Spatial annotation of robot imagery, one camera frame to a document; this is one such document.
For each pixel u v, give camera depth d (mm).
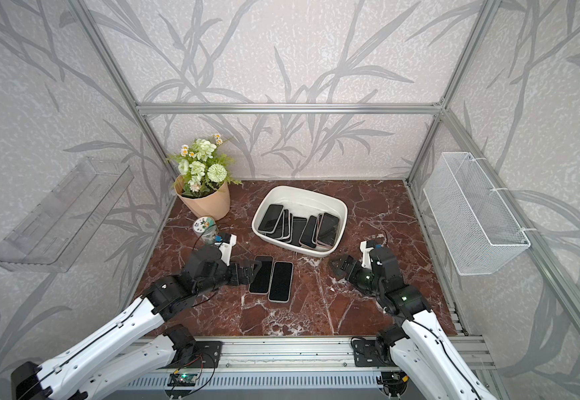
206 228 935
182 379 707
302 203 1089
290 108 957
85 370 423
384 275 561
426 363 557
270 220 1077
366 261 683
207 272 578
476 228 598
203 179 864
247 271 664
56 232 672
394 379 752
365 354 726
